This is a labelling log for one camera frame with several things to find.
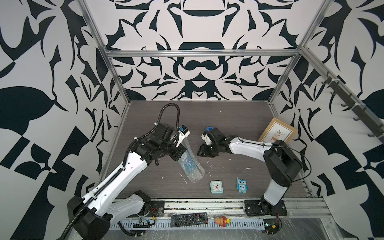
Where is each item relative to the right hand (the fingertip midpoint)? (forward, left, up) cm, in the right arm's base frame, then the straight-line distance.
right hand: (198, 152), depth 89 cm
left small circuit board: (-34, +27, -7) cm, 44 cm away
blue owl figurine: (-18, -23, -5) cm, 29 cm away
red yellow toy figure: (-33, -10, -1) cm, 35 cm away
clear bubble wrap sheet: (-8, +5, +1) cm, 9 cm away
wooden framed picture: (+10, -46, +7) cm, 48 cm away
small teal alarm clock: (-19, -9, -3) cm, 21 cm away
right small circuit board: (-35, -33, -6) cm, 49 cm away
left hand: (-4, +8, +15) cm, 18 cm away
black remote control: (-33, +5, -3) cm, 33 cm away
